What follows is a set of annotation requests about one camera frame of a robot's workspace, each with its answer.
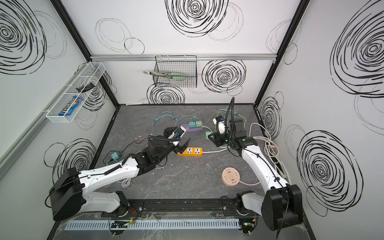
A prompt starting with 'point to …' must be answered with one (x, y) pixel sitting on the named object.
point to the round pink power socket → (230, 176)
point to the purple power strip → (186, 126)
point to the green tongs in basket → (169, 75)
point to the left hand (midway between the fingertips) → (183, 132)
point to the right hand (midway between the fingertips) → (211, 135)
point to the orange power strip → (192, 151)
